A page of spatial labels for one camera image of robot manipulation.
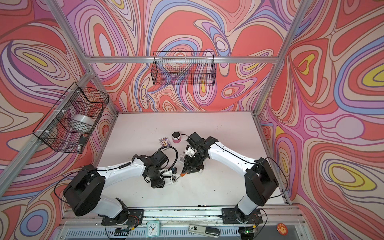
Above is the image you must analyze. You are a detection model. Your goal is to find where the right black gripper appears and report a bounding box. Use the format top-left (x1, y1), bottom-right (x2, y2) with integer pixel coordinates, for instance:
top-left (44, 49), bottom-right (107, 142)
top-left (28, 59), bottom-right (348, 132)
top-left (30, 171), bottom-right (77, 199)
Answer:
top-left (181, 151), bottom-right (208, 174)

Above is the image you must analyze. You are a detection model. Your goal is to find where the white rectangular plastic tray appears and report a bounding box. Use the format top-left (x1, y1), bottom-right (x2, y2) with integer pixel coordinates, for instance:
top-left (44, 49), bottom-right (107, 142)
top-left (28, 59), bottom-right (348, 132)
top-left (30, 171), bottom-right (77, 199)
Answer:
top-left (164, 176), bottom-right (178, 186)

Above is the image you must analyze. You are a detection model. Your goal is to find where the orange handled screwdriver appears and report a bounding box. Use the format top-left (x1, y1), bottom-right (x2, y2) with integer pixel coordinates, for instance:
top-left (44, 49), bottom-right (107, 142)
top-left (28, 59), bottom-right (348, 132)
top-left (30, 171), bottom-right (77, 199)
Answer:
top-left (176, 173), bottom-right (187, 180)

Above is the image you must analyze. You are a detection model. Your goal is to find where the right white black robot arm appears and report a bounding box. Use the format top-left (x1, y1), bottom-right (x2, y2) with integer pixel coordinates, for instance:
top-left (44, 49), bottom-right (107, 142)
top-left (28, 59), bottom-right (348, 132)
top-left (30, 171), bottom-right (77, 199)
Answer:
top-left (181, 133), bottom-right (279, 225)

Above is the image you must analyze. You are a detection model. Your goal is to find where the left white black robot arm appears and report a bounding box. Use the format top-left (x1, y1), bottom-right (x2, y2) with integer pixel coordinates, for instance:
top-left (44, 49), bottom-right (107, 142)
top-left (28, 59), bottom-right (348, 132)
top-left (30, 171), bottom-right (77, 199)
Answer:
top-left (55, 147), bottom-right (178, 227)

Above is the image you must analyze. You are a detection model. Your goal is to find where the pink tape roll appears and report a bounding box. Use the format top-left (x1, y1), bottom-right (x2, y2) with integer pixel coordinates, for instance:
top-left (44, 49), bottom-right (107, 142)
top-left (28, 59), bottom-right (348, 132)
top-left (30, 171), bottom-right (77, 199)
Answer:
top-left (172, 132), bottom-right (181, 143)

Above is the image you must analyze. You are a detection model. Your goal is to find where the small colourful card box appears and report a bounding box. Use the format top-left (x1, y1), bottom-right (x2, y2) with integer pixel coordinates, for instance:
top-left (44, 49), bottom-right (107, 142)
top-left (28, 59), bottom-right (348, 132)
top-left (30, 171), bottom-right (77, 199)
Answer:
top-left (159, 137), bottom-right (171, 147)

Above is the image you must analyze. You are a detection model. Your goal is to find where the small teal alarm clock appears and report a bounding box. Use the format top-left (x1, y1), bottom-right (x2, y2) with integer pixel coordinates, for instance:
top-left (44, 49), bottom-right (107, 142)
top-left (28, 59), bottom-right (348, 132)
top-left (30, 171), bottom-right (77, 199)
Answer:
top-left (146, 221), bottom-right (161, 238)

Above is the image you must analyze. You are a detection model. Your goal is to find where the black silver stapler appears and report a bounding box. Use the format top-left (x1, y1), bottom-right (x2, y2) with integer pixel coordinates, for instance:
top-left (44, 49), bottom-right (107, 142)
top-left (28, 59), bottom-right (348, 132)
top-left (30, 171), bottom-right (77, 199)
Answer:
top-left (188, 225), bottom-right (221, 238)

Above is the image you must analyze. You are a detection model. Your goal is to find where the white roll in basket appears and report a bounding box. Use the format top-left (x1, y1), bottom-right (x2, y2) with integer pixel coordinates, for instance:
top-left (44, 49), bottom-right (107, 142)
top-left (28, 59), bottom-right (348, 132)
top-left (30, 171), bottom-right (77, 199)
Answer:
top-left (69, 115), bottom-right (95, 133)

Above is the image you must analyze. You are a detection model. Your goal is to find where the red round sticker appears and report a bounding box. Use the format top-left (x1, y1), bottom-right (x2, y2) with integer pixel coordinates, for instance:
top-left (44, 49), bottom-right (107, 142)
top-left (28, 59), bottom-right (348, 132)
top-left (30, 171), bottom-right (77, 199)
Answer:
top-left (277, 223), bottom-right (288, 236)

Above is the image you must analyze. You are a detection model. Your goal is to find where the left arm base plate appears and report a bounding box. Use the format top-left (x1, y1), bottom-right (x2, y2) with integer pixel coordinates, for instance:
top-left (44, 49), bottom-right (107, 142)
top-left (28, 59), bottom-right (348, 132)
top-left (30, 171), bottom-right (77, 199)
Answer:
top-left (102, 209), bottom-right (145, 227)

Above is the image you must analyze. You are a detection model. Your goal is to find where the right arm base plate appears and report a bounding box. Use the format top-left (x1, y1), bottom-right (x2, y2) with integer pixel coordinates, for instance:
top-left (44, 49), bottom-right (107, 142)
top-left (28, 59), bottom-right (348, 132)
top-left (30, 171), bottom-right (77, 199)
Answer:
top-left (218, 208), bottom-right (264, 225)

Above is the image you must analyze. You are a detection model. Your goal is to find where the black wire basket back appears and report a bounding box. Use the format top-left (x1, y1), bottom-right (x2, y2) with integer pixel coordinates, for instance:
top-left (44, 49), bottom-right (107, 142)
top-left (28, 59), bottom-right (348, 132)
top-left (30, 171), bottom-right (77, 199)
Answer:
top-left (151, 51), bottom-right (217, 86)

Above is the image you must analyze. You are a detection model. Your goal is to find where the black wire basket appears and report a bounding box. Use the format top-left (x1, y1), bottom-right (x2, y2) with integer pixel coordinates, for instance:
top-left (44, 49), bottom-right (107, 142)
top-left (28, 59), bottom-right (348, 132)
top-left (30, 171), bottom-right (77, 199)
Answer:
top-left (33, 83), bottom-right (110, 154)
top-left (151, 51), bottom-right (217, 86)

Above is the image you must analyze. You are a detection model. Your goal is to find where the black wire basket left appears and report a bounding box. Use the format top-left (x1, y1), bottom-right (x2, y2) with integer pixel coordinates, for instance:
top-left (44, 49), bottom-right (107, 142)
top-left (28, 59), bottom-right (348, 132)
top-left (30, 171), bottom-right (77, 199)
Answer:
top-left (33, 83), bottom-right (110, 154)

